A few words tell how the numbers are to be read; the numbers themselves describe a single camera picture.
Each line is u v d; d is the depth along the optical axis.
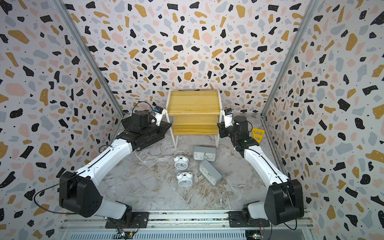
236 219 0.73
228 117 0.72
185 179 0.81
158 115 0.72
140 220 0.74
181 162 0.87
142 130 0.64
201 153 0.92
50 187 0.40
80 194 0.41
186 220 0.76
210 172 0.82
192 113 0.77
